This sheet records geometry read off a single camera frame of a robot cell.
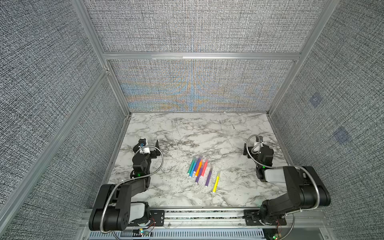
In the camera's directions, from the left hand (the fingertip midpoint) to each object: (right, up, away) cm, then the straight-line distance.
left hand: (149, 139), depth 85 cm
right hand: (+63, -1, +7) cm, 63 cm away
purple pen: (+34, -22, +2) cm, 41 cm away
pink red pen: (+32, -18, +5) cm, 37 cm away
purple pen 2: (+29, -20, +3) cm, 36 cm away
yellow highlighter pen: (+38, -24, -1) cm, 46 cm away
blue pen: (+25, -18, +4) cm, 31 cm away
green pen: (+24, -17, +5) cm, 30 cm away
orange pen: (+29, -17, +5) cm, 34 cm away
